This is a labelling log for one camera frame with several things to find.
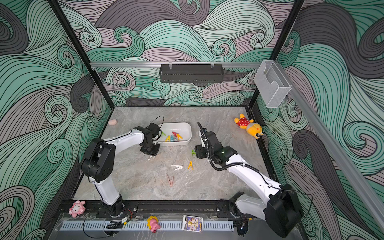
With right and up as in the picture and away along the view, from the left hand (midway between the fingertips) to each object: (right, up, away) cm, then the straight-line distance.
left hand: (154, 152), depth 92 cm
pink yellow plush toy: (+5, -27, -24) cm, 37 cm away
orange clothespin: (+23, -7, -4) cm, 24 cm away
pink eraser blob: (-36, +18, +19) cm, 45 cm away
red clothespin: (+12, +10, +12) cm, 20 cm away
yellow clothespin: (+8, +8, +9) cm, 14 cm away
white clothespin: (-2, -3, -2) cm, 4 cm away
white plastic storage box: (+18, +13, +15) cm, 27 cm away
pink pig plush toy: (-33, -23, -20) cm, 45 cm away
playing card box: (+23, -28, -23) cm, 43 cm away
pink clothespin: (+12, -15, -10) cm, 21 cm away
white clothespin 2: (+15, -8, -4) cm, 18 cm away
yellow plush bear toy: (+66, +14, +7) cm, 68 cm away
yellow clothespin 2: (+15, +9, +9) cm, 19 cm away
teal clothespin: (+10, +8, +9) cm, 16 cm away
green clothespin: (+25, -1, +3) cm, 25 cm away
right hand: (+27, +4, -10) cm, 29 cm away
